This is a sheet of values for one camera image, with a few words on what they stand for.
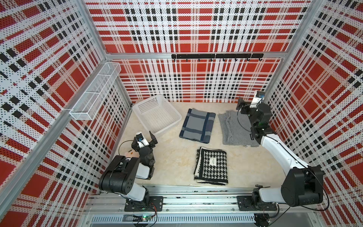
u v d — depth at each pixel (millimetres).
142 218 693
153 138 817
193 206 735
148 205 719
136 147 767
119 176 448
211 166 830
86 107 693
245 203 732
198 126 1051
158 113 1149
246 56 896
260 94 653
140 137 722
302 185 420
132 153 837
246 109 716
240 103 723
